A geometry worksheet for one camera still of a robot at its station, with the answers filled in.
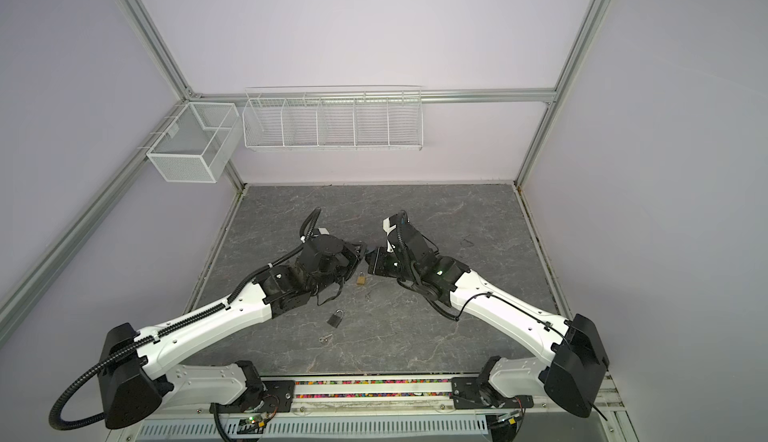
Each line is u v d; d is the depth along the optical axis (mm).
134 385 378
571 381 386
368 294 915
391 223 692
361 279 705
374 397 753
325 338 826
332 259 554
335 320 865
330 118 997
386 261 654
